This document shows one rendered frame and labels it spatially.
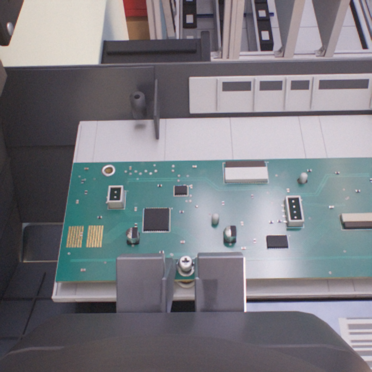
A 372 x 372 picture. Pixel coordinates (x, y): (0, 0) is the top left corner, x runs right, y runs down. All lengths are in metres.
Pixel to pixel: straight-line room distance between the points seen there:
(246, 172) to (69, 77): 0.10
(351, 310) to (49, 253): 0.16
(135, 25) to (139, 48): 1.54
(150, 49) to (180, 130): 0.32
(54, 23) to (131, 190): 0.20
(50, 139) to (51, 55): 0.12
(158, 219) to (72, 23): 0.27
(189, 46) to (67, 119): 0.32
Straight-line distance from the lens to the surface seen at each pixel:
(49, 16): 0.37
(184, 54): 0.55
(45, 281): 0.26
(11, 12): 0.23
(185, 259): 0.18
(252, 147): 0.23
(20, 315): 0.25
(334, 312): 0.20
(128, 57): 0.55
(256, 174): 0.21
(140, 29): 2.11
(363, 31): 3.09
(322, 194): 0.21
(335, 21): 2.02
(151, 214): 0.20
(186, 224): 0.20
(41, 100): 0.25
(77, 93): 0.24
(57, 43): 0.38
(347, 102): 0.25
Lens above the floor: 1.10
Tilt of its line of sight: 1 degrees down
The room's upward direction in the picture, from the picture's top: 89 degrees clockwise
